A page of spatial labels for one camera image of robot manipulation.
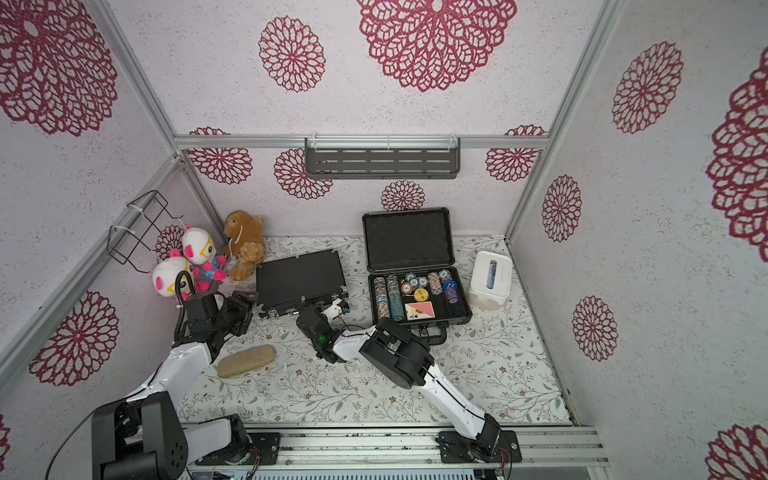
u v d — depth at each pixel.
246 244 0.98
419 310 0.97
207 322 0.66
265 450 0.73
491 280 0.99
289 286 1.05
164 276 0.83
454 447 0.74
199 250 0.92
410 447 0.76
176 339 0.65
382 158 0.94
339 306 0.92
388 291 1.01
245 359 0.86
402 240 1.07
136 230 0.76
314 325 0.76
